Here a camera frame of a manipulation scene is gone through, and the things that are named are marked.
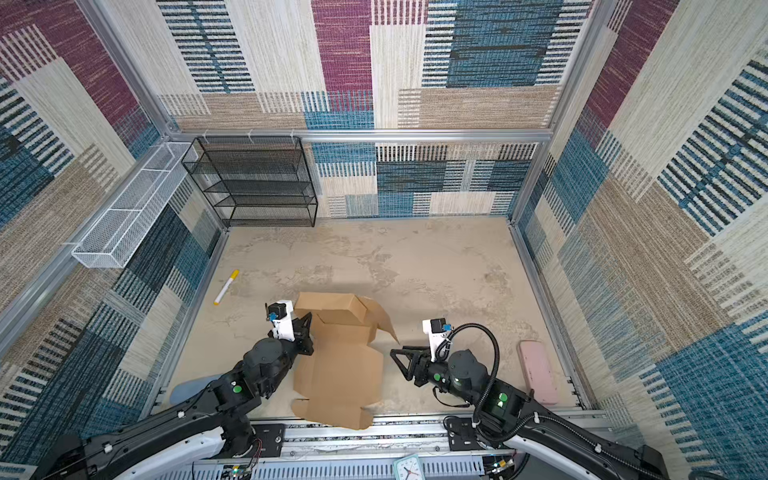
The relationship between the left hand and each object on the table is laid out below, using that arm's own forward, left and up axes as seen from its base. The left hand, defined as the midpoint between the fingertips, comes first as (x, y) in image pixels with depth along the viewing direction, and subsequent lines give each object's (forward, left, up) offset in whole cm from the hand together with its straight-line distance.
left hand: (312, 316), depth 78 cm
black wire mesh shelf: (+52, +27, +3) cm, 59 cm away
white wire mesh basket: (+12, +45, +18) cm, 50 cm away
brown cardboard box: (-12, -7, -13) cm, 19 cm away
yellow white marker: (+23, +34, -15) cm, 44 cm away
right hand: (-10, -22, -3) cm, 24 cm away
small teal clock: (-31, -23, -14) cm, 41 cm away
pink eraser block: (-10, -60, -14) cm, 62 cm away
